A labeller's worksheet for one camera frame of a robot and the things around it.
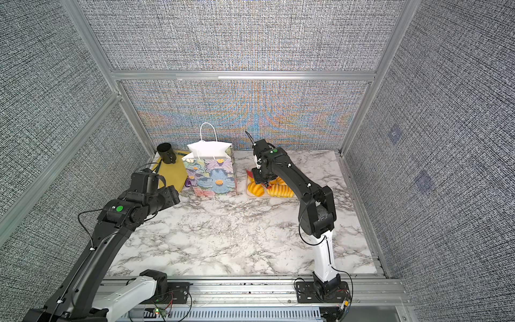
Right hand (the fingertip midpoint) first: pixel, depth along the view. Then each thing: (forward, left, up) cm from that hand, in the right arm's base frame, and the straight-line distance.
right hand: (260, 172), depth 91 cm
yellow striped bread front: (-3, -9, -10) cm, 14 cm away
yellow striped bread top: (+3, -9, -11) cm, 15 cm away
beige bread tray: (-3, -3, -14) cm, 15 cm away
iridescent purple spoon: (+5, +38, -15) cm, 42 cm away
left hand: (-16, +32, +9) cm, 38 cm away
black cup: (+19, +51, -7) cm, 55 cm away
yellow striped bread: (-2, +2, -11) cm, 12 cm away
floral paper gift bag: (-2, +22, +6) cm, 23 cm away
